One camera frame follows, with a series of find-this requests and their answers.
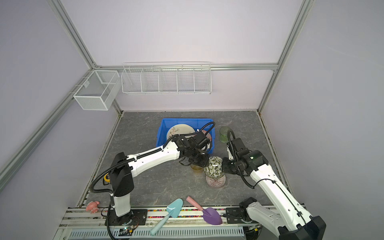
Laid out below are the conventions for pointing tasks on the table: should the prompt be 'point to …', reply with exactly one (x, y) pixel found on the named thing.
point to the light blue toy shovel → (172, 210)
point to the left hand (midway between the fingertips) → (207, 167)
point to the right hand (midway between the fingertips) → (225, 168)
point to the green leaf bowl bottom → (214, 170)
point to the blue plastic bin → (207, 125)
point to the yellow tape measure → (107, 180)
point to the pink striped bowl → (216, 183)
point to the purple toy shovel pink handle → (209, 214)
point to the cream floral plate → (179, 129)
